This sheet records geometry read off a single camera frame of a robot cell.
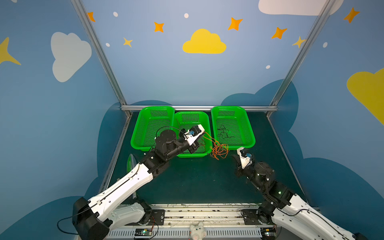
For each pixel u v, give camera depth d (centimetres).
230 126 115
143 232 71
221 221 74
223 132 110
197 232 68
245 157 61
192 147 57
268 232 72
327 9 70
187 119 107
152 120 115
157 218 75
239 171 65
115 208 42
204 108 118
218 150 70
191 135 53
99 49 83
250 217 74
